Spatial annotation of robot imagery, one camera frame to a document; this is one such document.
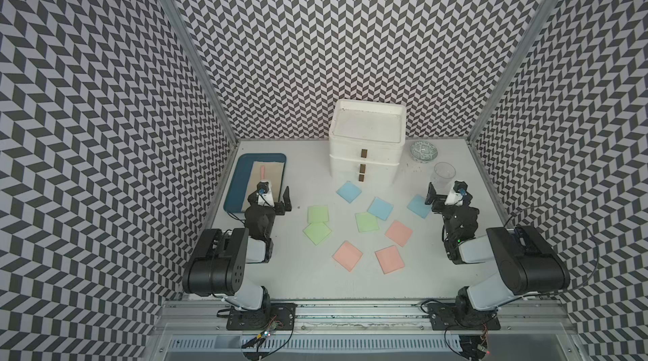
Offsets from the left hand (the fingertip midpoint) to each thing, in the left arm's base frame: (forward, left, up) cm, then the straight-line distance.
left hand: (275, 187), depth 91 cm
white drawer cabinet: (+13, -33, +11) cm, 38 cm away
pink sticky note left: (-21, -26, -10) cm, 35 cm away
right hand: (-1, -60, +1) cm, 60 cm away
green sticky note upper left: (-6, -15, -9) cm, 19 cm away
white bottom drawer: (+8, -34, -4) cm, 35 cm away
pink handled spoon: (+13, +9, -8) cm, 18 cm away
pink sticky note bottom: (-22, -40, -11) cm, 47 cm away
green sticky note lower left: (-13, -15, -9) cm, 22 cm away
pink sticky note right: (-13, -45, -11) cm, 48 cm away
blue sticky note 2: (+5, -27, -11) cm, 30 cm away
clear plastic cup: (+8, -64, -4) cm, 65 cm away
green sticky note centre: (-8, -34, -11) cm, 36 cm away
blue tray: (+7, +18, -9) cm, 22 cm away
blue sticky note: (-3, -39, -10) cm, 41 cm away
